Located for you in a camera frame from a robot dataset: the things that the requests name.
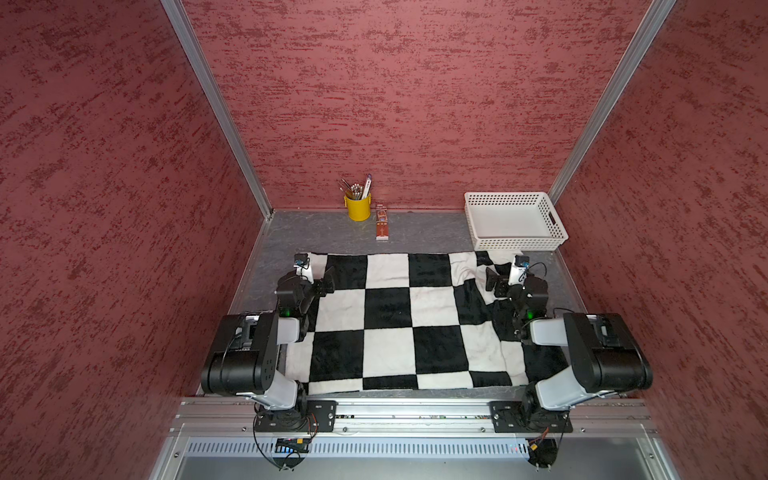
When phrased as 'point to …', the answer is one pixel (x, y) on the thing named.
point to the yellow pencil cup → (358, 210)
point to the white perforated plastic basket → (513, 220)
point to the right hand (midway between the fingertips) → (500, 270)
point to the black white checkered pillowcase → (409, 321)
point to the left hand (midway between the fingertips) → (319, 271)
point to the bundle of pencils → (356, 190)
